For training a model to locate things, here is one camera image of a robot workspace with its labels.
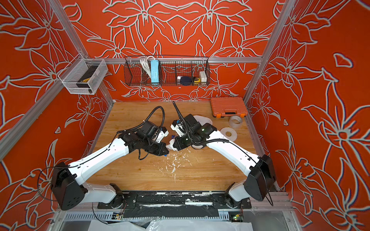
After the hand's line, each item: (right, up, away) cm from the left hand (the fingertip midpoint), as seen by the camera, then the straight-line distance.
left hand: (168, 151), depth 75 cm
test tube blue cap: (-2, -2, -1) cm, 3 cm away
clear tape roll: (+48, +14, +32) cm, 59 cm away
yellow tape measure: (+17, +43, +19) cm, 50 cm away
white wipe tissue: (+1, +3, -1) cm, 4 cm away
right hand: (+1, +3, -3) cm, 4 cm away
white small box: (+21, +44, +15) cm, 51 cm away
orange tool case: (+45, +26, +39) cm, 65 cm away
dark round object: (+10, +43, +20) cm, 48 cm away
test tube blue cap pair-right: (+3, +9, -9) cm, 13 cm away
